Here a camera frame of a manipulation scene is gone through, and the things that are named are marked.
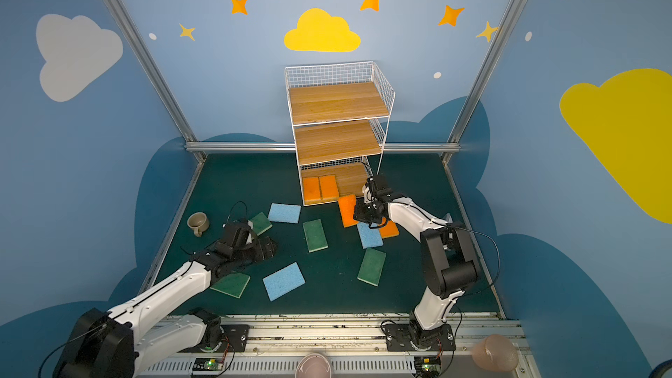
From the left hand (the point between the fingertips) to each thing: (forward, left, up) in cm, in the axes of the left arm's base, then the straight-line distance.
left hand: (269, 245), depth 87 cm
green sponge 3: (-12, +11, -5) cm, 17 cm away
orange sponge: (+29, -19, -5) cm, 35 cm away
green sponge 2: (-4, -35, -5) cm, 36 cm away
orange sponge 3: (+16, -26, +1) cm, 31 cm away
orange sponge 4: (+9, -42, -4) cm, 44 cm away
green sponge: (+6, -15, -5) cm, 17 cm away
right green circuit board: (-32, -49, -6) cm, 59 cm away
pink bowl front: (-32, -17, -5) cm, 37 cm away
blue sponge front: (-10, -6, -5) cm, 13 cm away
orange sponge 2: (+26, -12, -3) cm, 29 cm away
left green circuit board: (-33, +12, -6) cm, 35 cm away
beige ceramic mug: (+10, +30, -4) cm, 32 cm away
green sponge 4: (+11, +7, -5) cm, 14 cm away
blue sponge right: (+6, -35, -5) cm, 36 cm away
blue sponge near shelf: (+16, -2, -5) cm, 17 cm away
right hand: (+14, -31, +2) cm, 34 cm away
